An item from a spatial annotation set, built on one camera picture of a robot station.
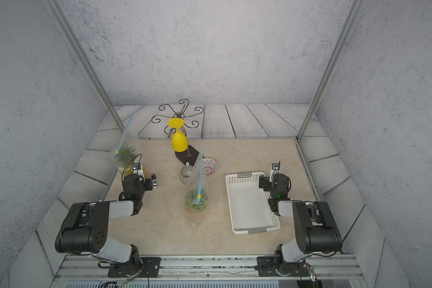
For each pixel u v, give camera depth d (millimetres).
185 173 1016
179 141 912
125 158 849
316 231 449
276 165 808
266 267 724
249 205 907
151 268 725
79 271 755
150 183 870
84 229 460
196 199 633
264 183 882
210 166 1042
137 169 808
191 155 1105
